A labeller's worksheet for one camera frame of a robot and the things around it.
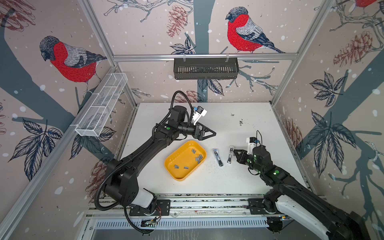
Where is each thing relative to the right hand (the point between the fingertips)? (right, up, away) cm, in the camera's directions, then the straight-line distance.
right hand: (233, 152), depth 81 cm
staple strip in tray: (-22, -3, +14) cm, 26 cm away
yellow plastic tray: (-29, -9, +9) cm, 32 cm away
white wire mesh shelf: (-71, +17, -10) cm, 74 cm away
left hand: (-13, +12, -11) cm, 21 cm away
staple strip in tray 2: (-19, -7, +9) cm, 22 cm away
